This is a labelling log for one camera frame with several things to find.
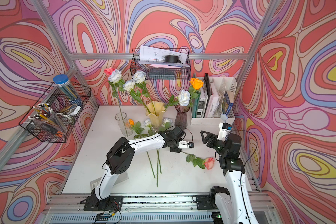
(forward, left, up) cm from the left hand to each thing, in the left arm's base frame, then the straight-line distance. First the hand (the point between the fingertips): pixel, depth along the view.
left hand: (181, 144), depth 93 cm
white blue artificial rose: (+14, +11, +1) cm, 18 cm away
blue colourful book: (+26, -34, +11) cm, 44 cm away
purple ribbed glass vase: (+14, +1, +9) cm, 17 cm away
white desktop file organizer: (+40, -32, +20) cm, 55 cm away
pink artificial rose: (-13, -15, 0) cm, 20 cm away
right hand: (-4, -12, +17) cm, 21 cm away
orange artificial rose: (+16, +34, -2) cm, 37 cm away
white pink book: (+21, -22, +20) cm, 36 cm away
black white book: (+26, -16, +23) cm, 39 cm away
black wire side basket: (+4, +64, +28) cm, 70 cm away
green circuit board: (-39, +43, -5) cm, 58 cm away
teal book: (+19, -9, +21) cm, 30 cm away
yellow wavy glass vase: (+19, +18, +13) cm, 29 cm away
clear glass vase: (+12, +40, +7) cm, 42 cm away
